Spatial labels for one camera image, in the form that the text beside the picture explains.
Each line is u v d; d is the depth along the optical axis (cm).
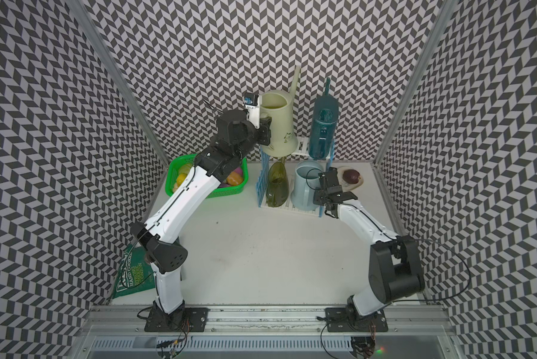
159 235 46
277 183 105
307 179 87
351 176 103
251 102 56
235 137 53
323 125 72
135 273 78
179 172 107
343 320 73
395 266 44
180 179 101
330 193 66
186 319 72
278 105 67
